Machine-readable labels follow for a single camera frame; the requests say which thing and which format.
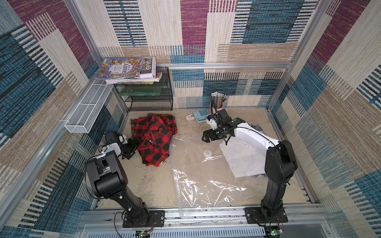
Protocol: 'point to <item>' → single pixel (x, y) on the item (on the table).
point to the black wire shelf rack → (163, 102)
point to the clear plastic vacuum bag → (204, 182)
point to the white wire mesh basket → (84, 115)
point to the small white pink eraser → (190, 117)
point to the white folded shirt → (243, 159)
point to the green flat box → (141, 90)
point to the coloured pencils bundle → (217, 99)
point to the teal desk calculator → (200, 115)
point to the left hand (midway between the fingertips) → (138, 145)
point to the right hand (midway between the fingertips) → (207, 136)
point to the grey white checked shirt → (259, 128)
